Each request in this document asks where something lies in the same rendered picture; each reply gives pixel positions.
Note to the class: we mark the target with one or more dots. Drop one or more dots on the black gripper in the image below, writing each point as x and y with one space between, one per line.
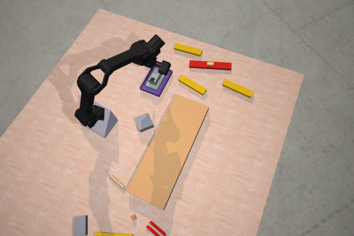
164 66

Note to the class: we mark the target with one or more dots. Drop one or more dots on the red flat bar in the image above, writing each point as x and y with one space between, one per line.
210 65

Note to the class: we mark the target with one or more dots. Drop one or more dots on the tan rectangular panel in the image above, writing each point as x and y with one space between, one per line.
162 164

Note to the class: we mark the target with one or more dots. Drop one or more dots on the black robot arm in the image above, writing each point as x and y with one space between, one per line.
140 51

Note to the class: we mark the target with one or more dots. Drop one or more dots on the awl with tan hexagonal handle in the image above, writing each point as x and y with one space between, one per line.
116 181

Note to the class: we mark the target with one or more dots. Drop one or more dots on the purple rectangular tray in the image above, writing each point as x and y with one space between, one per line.
161 88

